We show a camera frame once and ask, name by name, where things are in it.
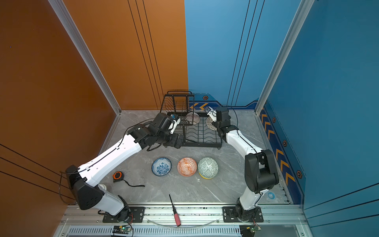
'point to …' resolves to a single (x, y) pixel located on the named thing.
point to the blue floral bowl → (161, 166)
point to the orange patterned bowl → (187, 166)
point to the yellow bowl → (203, 177)
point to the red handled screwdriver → (176, 215)
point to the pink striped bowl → (192, 118)
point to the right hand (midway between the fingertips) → (220, 112)
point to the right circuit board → (247, 230)
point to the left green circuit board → (121, 229)
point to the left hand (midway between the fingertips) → (178, 136)
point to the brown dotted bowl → (209, 123)
